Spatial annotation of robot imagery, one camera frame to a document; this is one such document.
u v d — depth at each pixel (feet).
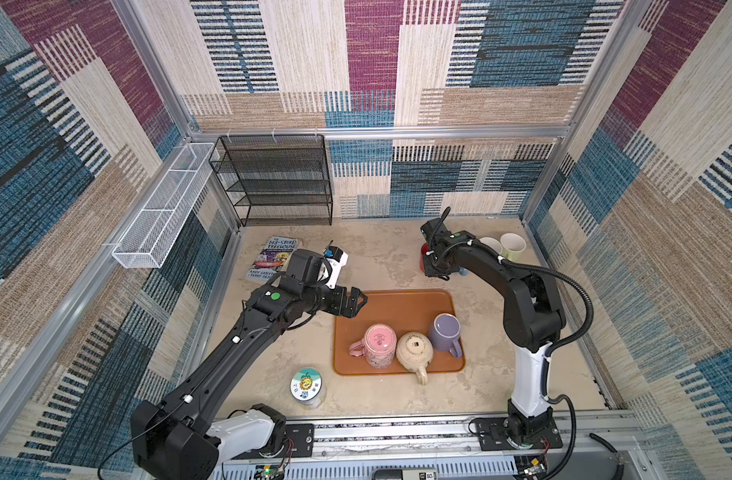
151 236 2.34
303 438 2.42
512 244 3.30
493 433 2.40
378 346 2.50
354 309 2.17
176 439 1.21
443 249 2.34
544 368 1.87
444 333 2.66
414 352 2.59
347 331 2.99
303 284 1.86
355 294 2.17
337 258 2.21
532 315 1.75
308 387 2.44
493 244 3.25
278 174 3.55
